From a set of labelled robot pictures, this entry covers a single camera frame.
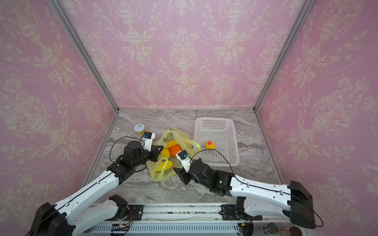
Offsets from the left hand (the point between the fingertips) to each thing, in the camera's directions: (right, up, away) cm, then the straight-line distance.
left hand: (163, 148), depth 79 cm
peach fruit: (+27, 0, +14) cm, 30 cm away
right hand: (+8, -7, -8) cm, 13 cm away
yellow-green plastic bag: (+11, +5, -7) cm, 14 cm away
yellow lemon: (+2, -12, +9) cm, 15 cm away
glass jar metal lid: (+49, -31, -17) cm, 60 cm away
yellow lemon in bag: (-1, -5, +10) cm, 11 cm away
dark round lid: (+58, -32, -18) cm, 69 cm away
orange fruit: (+4, -3, +13) cm, 14 cm away
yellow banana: (+1, 0, +15) cm, 15 cm away
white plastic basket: (+33, +3, +24) cm, 41 cm away
